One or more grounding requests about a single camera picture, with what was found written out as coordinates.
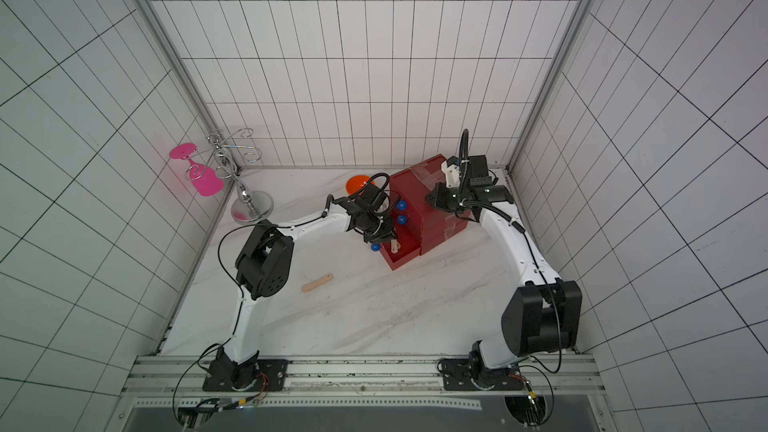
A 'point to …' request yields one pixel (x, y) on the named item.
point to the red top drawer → (409, 195)
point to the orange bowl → (355, 183)
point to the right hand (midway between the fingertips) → (430, 198)
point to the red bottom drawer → (407, 238)
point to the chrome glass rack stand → (249, 206)
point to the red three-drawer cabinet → (430, 172)
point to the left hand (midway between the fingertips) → (393, 241)
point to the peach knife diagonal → (317, 282)
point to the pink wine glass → (207, 181)
